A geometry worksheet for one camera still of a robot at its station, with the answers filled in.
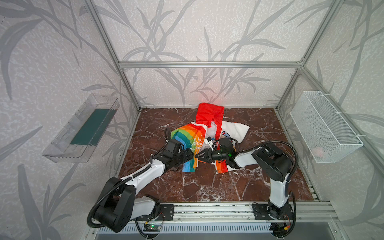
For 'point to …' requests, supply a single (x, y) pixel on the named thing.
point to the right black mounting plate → (269, 211)
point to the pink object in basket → (317, 151)
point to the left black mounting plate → (164, 212)
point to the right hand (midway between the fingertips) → (197, 153)
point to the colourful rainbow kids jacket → (209, 123)
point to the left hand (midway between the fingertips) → (191, 152)
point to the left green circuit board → (151, 227)
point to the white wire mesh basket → (327, 138)
